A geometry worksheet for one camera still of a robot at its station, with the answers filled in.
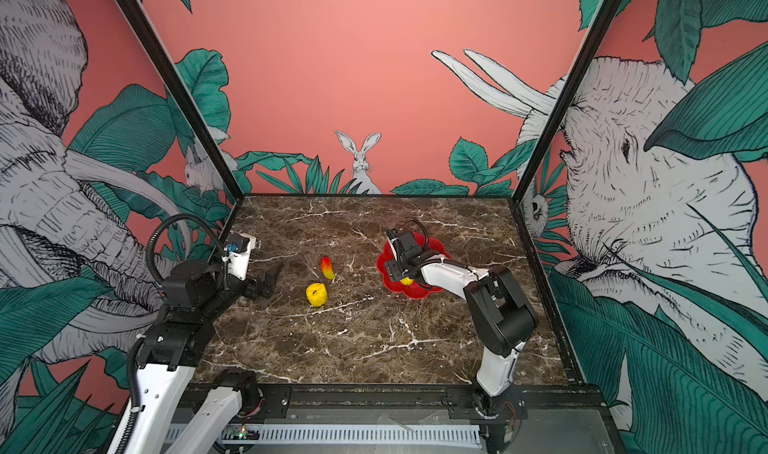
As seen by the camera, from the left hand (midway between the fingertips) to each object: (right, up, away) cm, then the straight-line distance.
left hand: (260, 253), depth 69 cm
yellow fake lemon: (+36, -11, +23) cm, 44 cm away
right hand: (+33, -4, +25) cm, 41 cm away
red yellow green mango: (+9, -8, +28) cm, 30 cm away
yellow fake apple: (+8, -14, +18) cm, 25 cm away
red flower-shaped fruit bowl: (+40, -13, +24) cm, 48 cm away
